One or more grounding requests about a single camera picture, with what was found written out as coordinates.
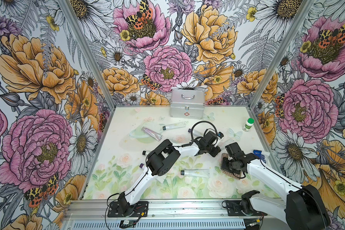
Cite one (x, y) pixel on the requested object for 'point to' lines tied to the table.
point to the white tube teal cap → (178, 125)
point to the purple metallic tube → (155, 135)
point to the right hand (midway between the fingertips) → (224, 170)
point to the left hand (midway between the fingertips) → (216, 151)
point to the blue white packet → (258, 153)
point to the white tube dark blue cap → (201, 172)
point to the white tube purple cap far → (196, 133)
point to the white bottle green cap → (248, 124)
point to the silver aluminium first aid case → (188, 103)
